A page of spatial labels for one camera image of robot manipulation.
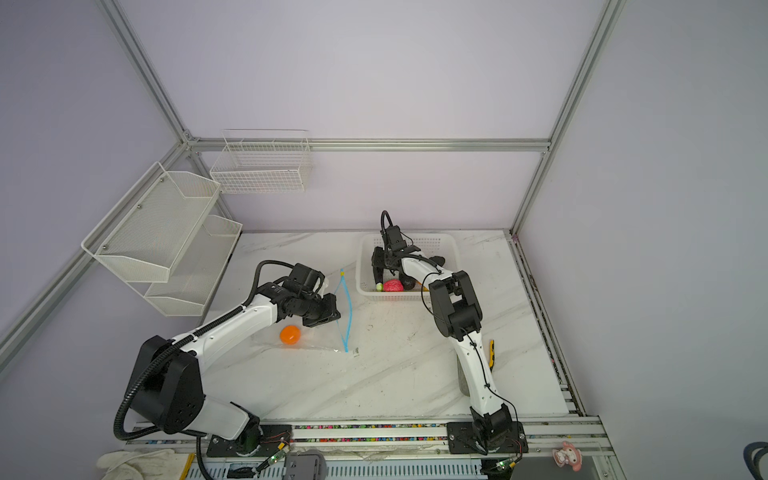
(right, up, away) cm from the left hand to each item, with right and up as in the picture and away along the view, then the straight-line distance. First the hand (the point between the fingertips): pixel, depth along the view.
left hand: (339, 316), depth 84 cm
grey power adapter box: (-5, -33, -14) cm, 36 cm away
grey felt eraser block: (+32, -12, -17) cm, 38 cm away
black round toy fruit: (+21, +8, +15) cm, 27 cm away
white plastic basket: (+34, +21, +23) cm, 46 cm away
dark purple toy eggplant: (+11, +7, +16) cm, 21 cm away
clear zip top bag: (-2, -6, +2) cm, 6 cm away
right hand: (+9, +18, +21) cm, 29 cm away
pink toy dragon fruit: (+16, +8, +11) cm, 21 cm away
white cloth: (-42, -32, -14) cm, 55 cm away
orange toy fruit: (-15, -6, +4) cm, 17 cm away
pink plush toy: (+57, -30, -14) cm, 66 cm away
